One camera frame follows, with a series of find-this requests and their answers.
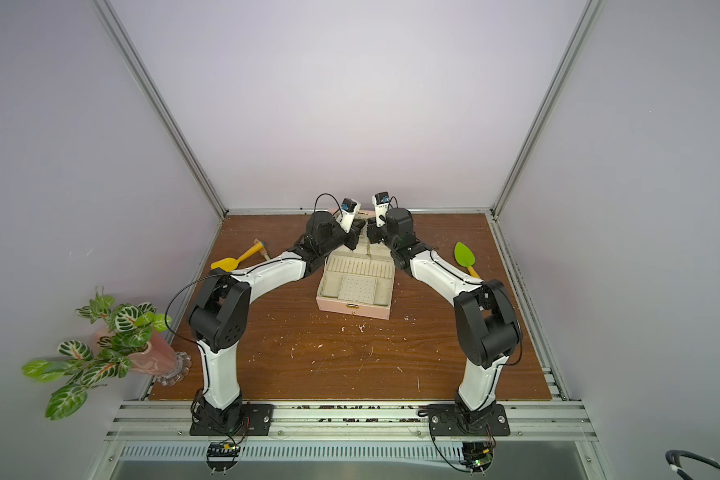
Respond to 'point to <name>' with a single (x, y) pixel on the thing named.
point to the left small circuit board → (222, 456)
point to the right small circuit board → (477, 457)
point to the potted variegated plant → (133, 344)
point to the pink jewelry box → (358, 281)
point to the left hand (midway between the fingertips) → (364, 219)
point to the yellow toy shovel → (230, 264)
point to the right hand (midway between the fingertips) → (379, 210)
